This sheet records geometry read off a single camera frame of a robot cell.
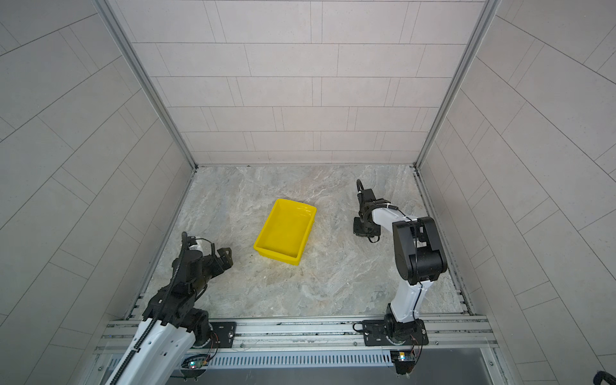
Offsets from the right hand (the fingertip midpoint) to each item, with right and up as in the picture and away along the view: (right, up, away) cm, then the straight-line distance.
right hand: (360, 231), depth 96 cm
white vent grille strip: (-22, -31, -28) cm, 48 cm away
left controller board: (-50, -30, -32) cm, 67 cm away
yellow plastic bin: (-30, +1, -4) cm, 30 cm away
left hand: (-47, -3, -16) cm, 50 cm away
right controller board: (+8, -31, -28) cm, 43 cm away
